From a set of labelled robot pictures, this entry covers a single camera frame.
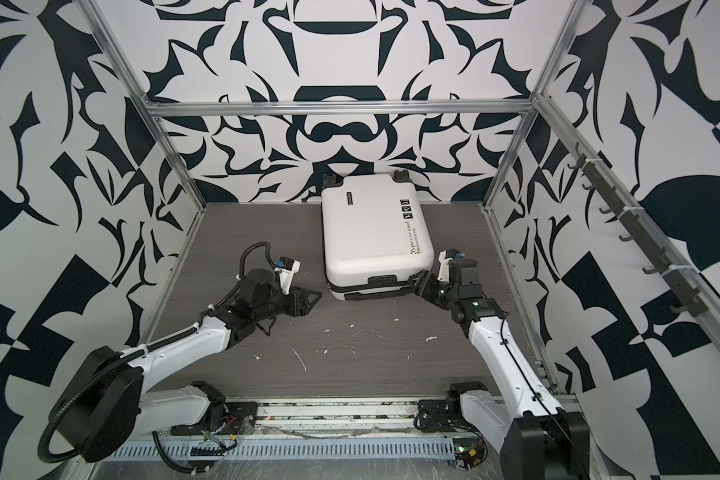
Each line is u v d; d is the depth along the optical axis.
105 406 0.41
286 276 0.76
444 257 0.77
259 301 0.68
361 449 0.71
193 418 0.61
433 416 0.74
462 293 0.62
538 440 0.42
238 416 0.73
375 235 0.85
